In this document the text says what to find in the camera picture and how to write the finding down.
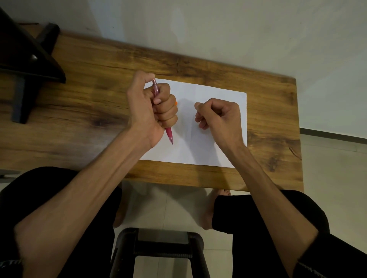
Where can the person's left hand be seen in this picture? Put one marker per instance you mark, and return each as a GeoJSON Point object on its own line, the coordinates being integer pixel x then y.
{"type": "Point", "coordinates": [143, 111]}

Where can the person's right hand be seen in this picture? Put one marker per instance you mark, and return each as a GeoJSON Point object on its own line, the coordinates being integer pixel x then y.
{"type": "Point", "coordinates": [226, 120]}

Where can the pink mechanical pencil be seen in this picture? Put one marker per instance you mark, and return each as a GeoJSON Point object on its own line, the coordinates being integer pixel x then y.
{"type": "Point", "coordinates": [169, 134]}

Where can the white paper sheet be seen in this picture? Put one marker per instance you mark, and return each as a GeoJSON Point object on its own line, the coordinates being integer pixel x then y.
{"type": "Point", "coordinates": [195, 91]}

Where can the person's left forearm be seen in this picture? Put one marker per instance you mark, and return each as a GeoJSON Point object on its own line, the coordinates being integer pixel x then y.
{"type": "Point", "coordinates": [80, 197]}

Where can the person's right forearm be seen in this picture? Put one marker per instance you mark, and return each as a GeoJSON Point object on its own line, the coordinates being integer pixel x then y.
{"type": "Point", "coordinates": [272, 200]}

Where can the person's right trouser leg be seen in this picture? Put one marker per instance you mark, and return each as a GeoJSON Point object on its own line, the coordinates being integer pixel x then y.
{"type": "Point", "coordinates": [238, 214]}

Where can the person's trouser leg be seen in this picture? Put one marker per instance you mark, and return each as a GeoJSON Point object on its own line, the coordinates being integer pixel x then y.
{"type": "Point", "coordinates": [238, 214]}
{"type": "Point", "coordinates": [28, 194]}

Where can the person's right foot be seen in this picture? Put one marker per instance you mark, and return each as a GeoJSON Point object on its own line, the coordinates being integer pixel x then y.
{"type": "Point", "coordinates": [207, 217]}

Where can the person's foot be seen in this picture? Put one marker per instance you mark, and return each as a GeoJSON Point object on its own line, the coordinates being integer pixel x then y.
{"type": "Point", "coordinates": [207, 217]}
{"type": "Point", "coordinates": [120, 214]}

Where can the person's left foot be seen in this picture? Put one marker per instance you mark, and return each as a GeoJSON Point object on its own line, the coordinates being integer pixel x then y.
{"type": "Point", "coordinates": [120, 214]}

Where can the person's left trouser leg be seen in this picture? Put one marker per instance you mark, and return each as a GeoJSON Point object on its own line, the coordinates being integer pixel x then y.
{"type": "Point", "coordinates": [28, 194]}

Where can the dark skirting board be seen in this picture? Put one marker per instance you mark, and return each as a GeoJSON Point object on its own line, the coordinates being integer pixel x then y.
{"type": "Point", "coordinates": [332, 134]}

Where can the black television stand leg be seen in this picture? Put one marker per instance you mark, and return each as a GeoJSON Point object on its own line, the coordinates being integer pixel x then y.
{"type": "Point", "coordinates": [21, 106]}

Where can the black flat screen television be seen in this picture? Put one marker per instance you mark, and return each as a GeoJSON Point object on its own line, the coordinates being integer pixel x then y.
{"type": "Point", "coordinates": [23, 54]}

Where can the black stool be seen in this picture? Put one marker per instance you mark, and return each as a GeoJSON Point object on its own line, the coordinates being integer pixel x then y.
{"type": "Point", "coordinates": [126, 249]}

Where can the grey metal bar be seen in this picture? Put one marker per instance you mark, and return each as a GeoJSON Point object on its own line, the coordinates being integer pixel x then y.
{"type": "Point", "coordinates": [8, 175]}

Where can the black right shirt sleeve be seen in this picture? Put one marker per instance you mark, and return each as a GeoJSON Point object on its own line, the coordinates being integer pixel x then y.
{"type": "Point", "coordinates": [335, 257]}

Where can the black shirt sleeve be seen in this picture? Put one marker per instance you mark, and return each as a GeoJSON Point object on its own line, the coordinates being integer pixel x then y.
{"type": "Point", "coordinates": [10, 269]}
{"type": "Point", "coordinates": [335, 257]}

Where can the black left shirt sleeve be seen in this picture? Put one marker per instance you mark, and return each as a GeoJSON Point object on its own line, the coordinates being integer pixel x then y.
{"type": "Point", "coordinates": [10, 269]}

